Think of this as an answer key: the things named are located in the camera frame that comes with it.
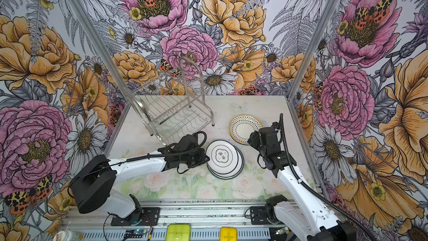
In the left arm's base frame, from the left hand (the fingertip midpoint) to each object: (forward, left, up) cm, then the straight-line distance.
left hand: (208, 163), depth 83 cm
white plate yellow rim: (+24, -19, -4) cm, 31 cm away
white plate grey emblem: (+3, -9, -3) cm, 10 cm away
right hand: (+7, -22, +9) cm, 25 cm away
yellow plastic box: (-28, -8, -6) cm, 30 cm away
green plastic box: (-27, +12, -6) cm, 30 cm away
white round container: (-28, +51, +2) cm, 58 cm away
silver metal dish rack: (+44, +25, -4) cm, 51 cm away
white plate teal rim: (+3, -9, -3) cm, 10 cm away
